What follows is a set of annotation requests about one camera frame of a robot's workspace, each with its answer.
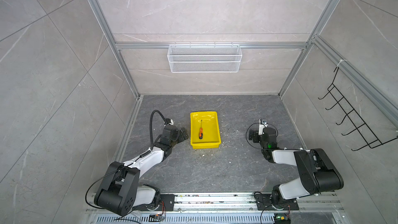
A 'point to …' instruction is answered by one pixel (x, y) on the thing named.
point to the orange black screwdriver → (201, 131)
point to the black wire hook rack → (360, 126)
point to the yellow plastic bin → (211, 137)
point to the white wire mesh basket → (204, 58)
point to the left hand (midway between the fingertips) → (181, 128)
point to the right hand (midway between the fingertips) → (258, 127)
